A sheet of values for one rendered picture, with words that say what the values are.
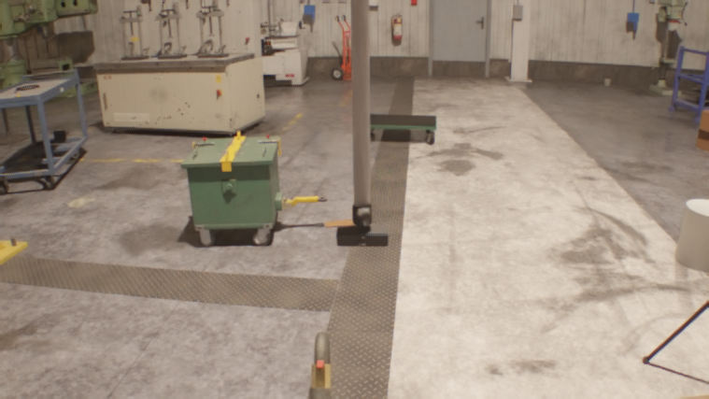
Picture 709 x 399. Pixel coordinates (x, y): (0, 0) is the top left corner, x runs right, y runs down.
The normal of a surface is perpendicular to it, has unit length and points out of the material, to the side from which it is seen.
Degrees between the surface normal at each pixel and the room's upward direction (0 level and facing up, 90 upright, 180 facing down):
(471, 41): 90
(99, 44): 90
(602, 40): 90
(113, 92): 90
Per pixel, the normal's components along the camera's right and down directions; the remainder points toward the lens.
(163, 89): -0.29, 0.35
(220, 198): 0.05, 0.36
